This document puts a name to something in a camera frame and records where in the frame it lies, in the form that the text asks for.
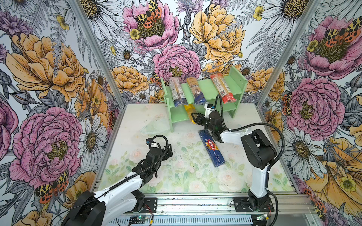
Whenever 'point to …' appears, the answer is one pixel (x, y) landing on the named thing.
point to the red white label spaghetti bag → (223, 88)
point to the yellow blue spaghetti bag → (199, 98)
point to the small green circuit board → (139, 218)
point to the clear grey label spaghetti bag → (177, 92)
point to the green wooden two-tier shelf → (237, 82)
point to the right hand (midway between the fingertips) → (193, 117)
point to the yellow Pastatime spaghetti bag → (190, 108)
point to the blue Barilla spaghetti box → (211, 148)
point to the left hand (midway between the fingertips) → (165, 151)
